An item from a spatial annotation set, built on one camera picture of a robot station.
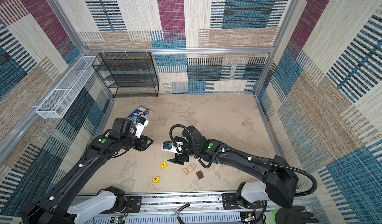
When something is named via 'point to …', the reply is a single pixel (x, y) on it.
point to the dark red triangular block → (199, 174)
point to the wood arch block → (189, 169)
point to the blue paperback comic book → (139, 112)
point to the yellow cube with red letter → (163, 165)
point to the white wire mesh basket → (58, 102)
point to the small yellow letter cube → (155, 179)
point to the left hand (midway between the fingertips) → (149, 138)
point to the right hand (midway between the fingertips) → (172, 151)
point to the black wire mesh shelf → (128, 74)
